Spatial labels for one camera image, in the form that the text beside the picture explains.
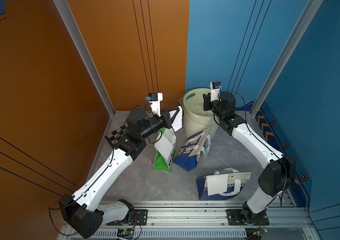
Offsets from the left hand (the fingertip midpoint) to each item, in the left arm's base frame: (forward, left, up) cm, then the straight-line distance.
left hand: (179, 108), depth 62 cm
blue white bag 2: (-22, -25, -21) cm, 39 cm away
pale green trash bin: (+9, -10, -18) cm, 22 cm away
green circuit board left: (-40, +25, -46) cm, 66 cm away
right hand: (+19, -15, -7) cm, 25 cm away
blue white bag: (-10, -5, -24) cm, 26 cm away
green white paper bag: (-6, +11, -37) cm, 39 cm away
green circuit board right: (-39, -39, -43) cm, 70 cm away
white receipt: (-23, -17, -23) cm, 37 cm away
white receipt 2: (-4, +8, -24) cm, 25 cm away
